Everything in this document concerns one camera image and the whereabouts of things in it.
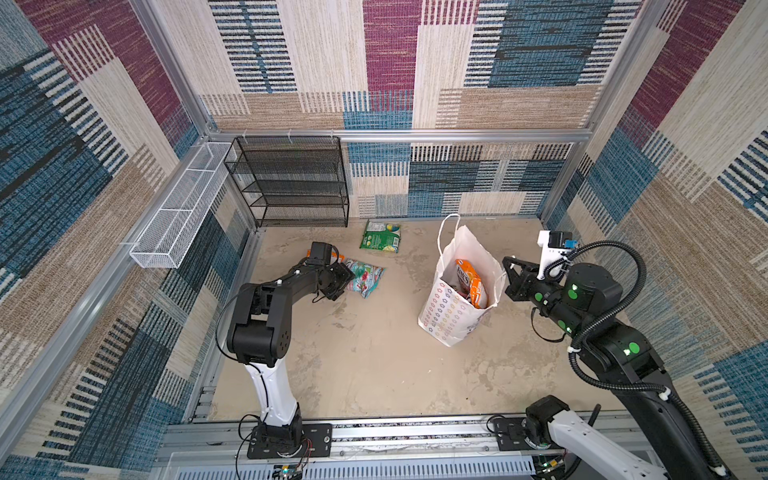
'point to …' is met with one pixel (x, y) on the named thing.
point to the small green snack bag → (381, 236)
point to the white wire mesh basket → (167, 237)
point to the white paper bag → (448, 316)
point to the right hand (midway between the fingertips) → (504, 266)
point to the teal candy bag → (366, 279)
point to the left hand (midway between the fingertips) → (353, 275)
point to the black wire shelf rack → (292, 181)
